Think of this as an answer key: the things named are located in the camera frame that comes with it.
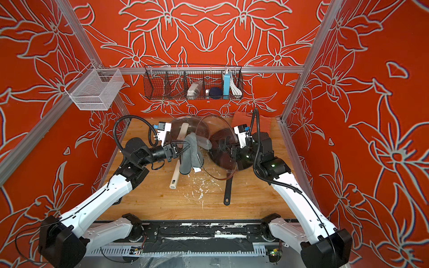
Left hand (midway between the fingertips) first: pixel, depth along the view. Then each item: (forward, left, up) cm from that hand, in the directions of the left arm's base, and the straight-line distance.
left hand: (191, 145), depth 62 cm
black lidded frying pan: (0, -15, -7) cm, 17 cm away
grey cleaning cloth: (-4, -1, -3) cm, 5 cm away
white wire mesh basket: (+37, +61, -4) cm, 72 cm away
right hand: (+5, -12, -7) cm, 15 cm away
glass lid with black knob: (+47, -7, -36) cm, 59 cm away
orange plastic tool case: (+48, -25, -30) cm, 62 cm away
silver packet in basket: (+43, +4, -3) cm, 43 cm away
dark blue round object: (+43, -7, -7) cm, 45 cm away
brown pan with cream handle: (-2, +10, -24) cm, 26 cm away
